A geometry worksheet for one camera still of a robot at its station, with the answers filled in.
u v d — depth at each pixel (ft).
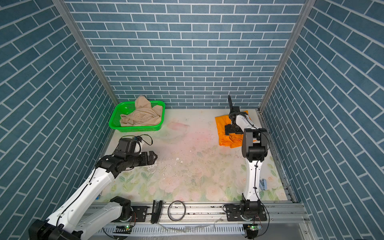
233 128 2.85
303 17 2.42
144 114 3.55
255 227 2.32
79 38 2.64
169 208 2.46
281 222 2.44
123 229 2.37
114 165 1.74
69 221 1.29
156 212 2.37
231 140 3.24
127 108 3.80
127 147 1.96
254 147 1.99
